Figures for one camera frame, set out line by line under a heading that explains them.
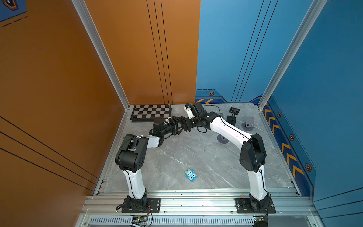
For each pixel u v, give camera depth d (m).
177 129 0.89
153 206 0.74
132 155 0.52
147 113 1.12
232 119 1.03
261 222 0.71
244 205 0.72
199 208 0.74
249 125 1.02
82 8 0.70
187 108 0.81
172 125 0.85
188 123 0.79
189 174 0.83
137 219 0.72
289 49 0.87
